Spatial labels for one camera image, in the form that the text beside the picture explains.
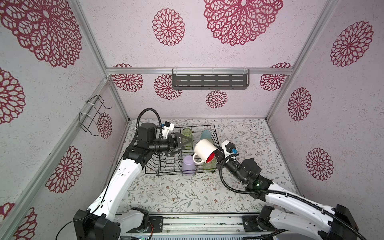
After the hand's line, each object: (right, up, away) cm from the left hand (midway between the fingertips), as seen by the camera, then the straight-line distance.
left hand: (187, 146), depth 67 cm
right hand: (+12, +1, 0) cm, 12 cm away
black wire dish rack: (-16, -13, +25) cm, 32 cm away
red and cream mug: (+8, -1, -3) cm, 8 cm away
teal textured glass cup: (+12, +5, +35) cm, 37 cm away
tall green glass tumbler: (0, +6, +26) cm, 26 cm away
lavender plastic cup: (0, -12, +12) cm, 17 cm away
